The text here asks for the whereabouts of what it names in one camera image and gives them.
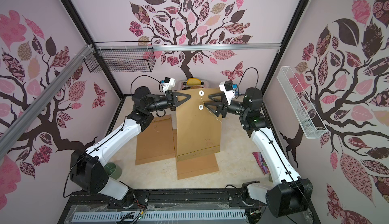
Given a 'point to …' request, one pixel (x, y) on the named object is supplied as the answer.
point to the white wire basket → (311, 126)
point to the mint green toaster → (204, 84)
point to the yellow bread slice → (193, 81)
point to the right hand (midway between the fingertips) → (207, 102)
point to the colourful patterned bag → (260, 159)
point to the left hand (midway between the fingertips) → (189, 99)
